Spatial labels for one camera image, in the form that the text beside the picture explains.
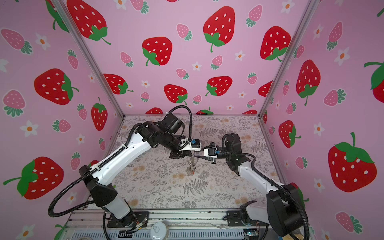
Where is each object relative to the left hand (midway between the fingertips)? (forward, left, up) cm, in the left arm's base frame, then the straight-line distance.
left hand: (191, 151), depth 70 cm
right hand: (+1, -1, -2) cm, 3 cm away
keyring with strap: (-3, 0, -5) cm, 6 cm away
